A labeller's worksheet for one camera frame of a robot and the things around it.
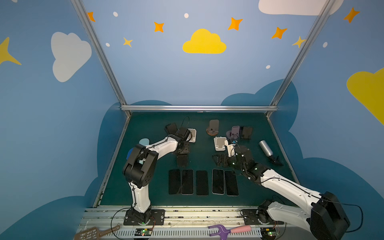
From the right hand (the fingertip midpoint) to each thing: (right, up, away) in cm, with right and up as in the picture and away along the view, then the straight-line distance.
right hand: (219, 154), depth 82 cm
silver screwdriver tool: (+35, -2, +13) cm, 38 cm away
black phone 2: (-26, -17, +4) cm, 31 cm away
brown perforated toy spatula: (-63, -36, -12) cm, 73 cm away
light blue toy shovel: (-48, +5, +19) cm, 52 cm away
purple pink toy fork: (+1, -35, -12) cm, 37 cm away
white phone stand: (-15, +8, +22) cm, 28 cm away
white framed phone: (0, -16, +2) cm, 16 cm away
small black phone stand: (+23, +11, +21) cm, 33 cm away
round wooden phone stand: (-1, +13, +24) cm, 28 cm away
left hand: (-20, 0, +14) cm, 25 cm away
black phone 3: (-9, -18, +4) cm, 20 cm away
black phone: (-21, -6, +11) cm, 25 cm away
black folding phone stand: (-30, +14, +19) cm, 38 cm away
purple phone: (-18, -17, +4) cm, 25 cm away
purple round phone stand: (+15, +11, +21) cm, 28 cm away
